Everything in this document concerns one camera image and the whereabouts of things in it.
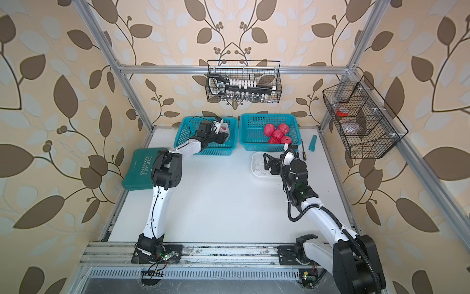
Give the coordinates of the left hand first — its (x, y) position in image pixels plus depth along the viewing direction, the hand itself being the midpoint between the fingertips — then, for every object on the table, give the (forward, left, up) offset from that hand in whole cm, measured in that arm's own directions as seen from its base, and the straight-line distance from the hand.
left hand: (220, 129), depth 109 cm
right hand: (-28, -27, +12) cm, 40 cm away
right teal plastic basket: (+4, -20, -9) cm, 22 cm away
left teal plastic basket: (-10, +15, +11) cm, 21 cm away
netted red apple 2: (-3, -3, +4) cm, 6 cm away
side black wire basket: (-24, -65, +26) cm, 74 cm away
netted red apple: (+3, -39, -2) cm, 39 cm away
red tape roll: (-14, -58, +25) cm, 65 cm away
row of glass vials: (-2, -15, +25) cm, 29 cm away
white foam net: (-27, -22, 0) cm, 35 cm away
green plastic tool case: (-29, +41, -6) cm, 51 cm away
